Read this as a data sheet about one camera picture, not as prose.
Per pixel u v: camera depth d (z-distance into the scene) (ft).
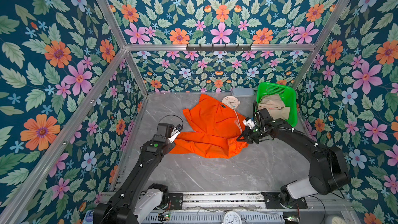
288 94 3.65
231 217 2.20
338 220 2.17
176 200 2.41
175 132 2.41
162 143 2.00
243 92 3.82
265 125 2.13
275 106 3.20
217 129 3.33
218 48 3.05
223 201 2.46
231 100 3.69
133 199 1.36
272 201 2.41
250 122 2.67
